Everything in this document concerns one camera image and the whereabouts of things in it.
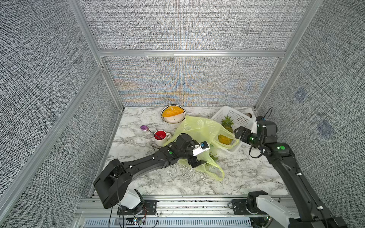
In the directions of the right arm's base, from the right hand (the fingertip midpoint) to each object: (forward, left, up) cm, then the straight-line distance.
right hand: (242, 129), depth 75 cm
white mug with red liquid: (+8, +47, -21) cm, 52 cm away
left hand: (-8, +20, -10) cm, 24 cm away
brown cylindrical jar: (+28, -20, -22) cm, 41 cm away
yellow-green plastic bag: (+3, +17, -10) cm, 20 cm away
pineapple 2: (+18, 0, -18) cm, 25 cm away
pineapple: (-8, +13, -19) cm, 24 cm away
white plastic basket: (+23, -10, -19) cm, 32 cm away
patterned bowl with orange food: (+29, +39, -21) cm, 53 cm away
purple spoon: (+11, +56, -14) cm, 59 cm away
